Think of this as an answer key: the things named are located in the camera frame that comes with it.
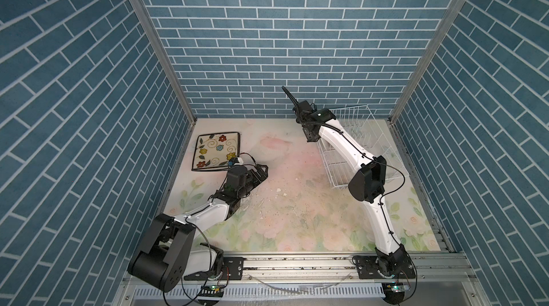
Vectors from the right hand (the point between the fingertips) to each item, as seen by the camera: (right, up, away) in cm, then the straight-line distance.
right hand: (321, 132), depth 93 cm
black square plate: (-51, -9, +9) cm, 52 cm away
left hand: (-23, -17, -5) cm, 29 cm away
